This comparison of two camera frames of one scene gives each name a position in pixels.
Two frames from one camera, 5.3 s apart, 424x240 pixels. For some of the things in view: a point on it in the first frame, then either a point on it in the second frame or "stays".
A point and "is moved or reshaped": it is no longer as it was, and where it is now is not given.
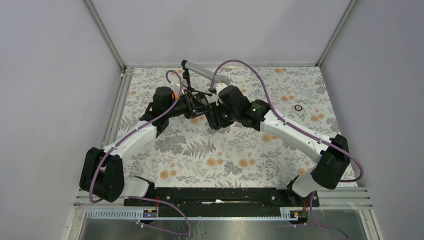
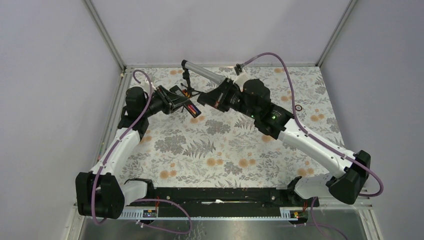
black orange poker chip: (298, 107) stays
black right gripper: (220, 123) → (218, 97)
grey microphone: (204, 72) stays
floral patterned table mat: (223, 126) stays
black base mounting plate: (222, 198) stays
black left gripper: (200, 107) → (170, 100)
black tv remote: (211, 113) is moved or reshaped
